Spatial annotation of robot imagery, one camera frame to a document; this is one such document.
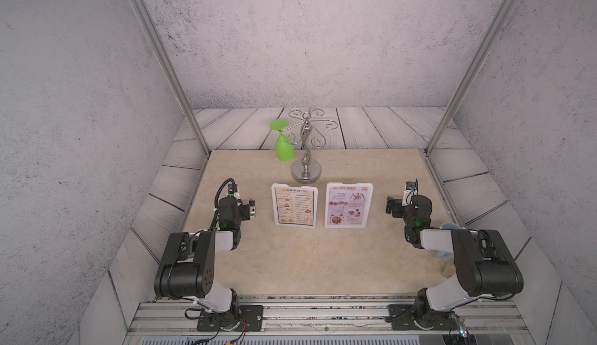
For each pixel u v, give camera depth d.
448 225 0.87
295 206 0.87
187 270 0.44
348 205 0.87
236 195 0.84
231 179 0.75
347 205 0.87
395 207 0.85
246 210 0.87
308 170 1.12
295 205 0.87
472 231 0.52
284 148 0.97
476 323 0.73
